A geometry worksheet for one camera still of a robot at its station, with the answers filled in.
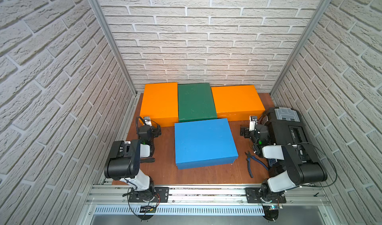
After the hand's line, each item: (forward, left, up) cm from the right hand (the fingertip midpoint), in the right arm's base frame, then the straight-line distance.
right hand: (250, 124), depth 95 cm
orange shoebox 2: (+13, +9, +7) cm, 17 cm away
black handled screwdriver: (-18, +66, -3) cm, 68 cm away
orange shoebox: (+17, +59, +7) cm, 62 cm away
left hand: (+5, +65, +2) cm, 65 cm away
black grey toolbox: (-9, -15, +11) cm, 20 cm away
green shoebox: (+17, +35, +5) cm, 40 cm away
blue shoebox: (-14, +32, +7) cm, 36 cm away
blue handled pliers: (-20, +5, -4) cm, 21 cm away
